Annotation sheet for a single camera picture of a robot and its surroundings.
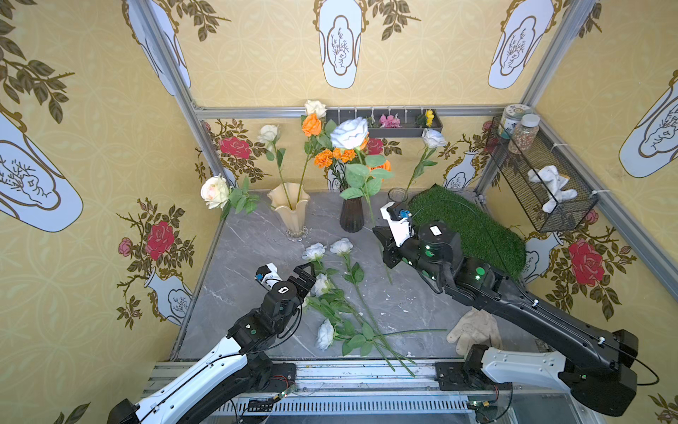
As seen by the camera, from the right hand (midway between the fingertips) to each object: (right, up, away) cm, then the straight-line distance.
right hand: (380, 223), depth 67 cm
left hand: (-22, -15, +12) cm, 29 cm away
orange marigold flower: (-16, +20, +17) cm, 30 cm away
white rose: (-10, -10, +30) cm, 33 cm away
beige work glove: (+32, -33, +15) cm, 48 cm away
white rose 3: (-14, -33, +11) cm, 38 cm away
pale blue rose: (-19, -11, +29) cm, 36 cm away
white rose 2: (-16, -22, +21) cm, 35 cm away
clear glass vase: (+11, +10, +31) cm, 35 cm away
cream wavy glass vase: (-30, +8, +30) cm, 43 cm away
